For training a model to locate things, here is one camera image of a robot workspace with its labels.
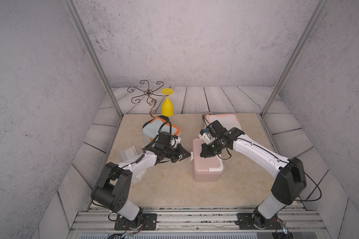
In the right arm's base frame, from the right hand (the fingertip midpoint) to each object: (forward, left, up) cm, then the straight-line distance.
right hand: (201, 155), depth 80 cm
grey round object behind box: (+42, -7, -10) cm, 44 cm away
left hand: (+1, +4, -1) cm, 5 cm away
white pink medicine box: (+26, -19, -2) cm, 33 cm away
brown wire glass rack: (+34, +31, +16) cm, 49 cm away
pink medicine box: (-7, -2, 0) cm, 8 cm away
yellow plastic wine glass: (+29, +20, +7) cm, 36 cm away
